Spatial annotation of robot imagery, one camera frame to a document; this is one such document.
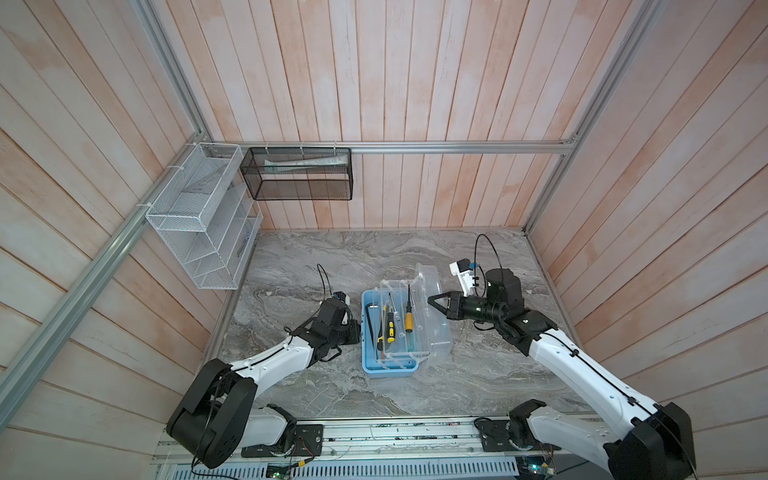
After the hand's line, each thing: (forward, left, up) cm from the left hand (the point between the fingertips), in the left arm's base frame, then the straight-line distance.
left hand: (359, 333), depth 88 cm
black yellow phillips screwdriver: (-5, -9, +11) cm, 15 cm away
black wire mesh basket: (+51, +23, +21) cm, 60 cm away
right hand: (+1, -19, +17) cm, 25 cm away
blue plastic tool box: (-4, -12, +10) cm, 16 cm away
